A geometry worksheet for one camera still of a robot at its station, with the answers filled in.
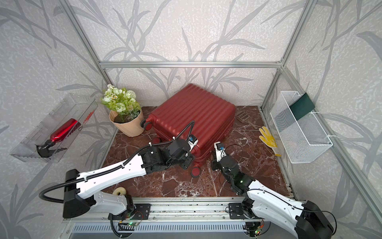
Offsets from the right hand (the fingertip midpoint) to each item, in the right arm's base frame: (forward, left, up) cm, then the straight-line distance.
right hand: (213, 150), depth 81 cm
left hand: (-6, +11, +6) cm, 14 cm away
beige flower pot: (+16, +51, -1) cm, 53 cm away
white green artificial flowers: (+25, +52, +14) cm, 59 cm away
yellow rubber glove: (+17, -41, -16) cm, 47 cm away
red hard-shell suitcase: (+14, -1, +10) cm, 17 cm away
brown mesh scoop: (+34, -26, -12) cm, 45 cm away
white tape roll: (-18, +50, -10) cm, 54 cm away
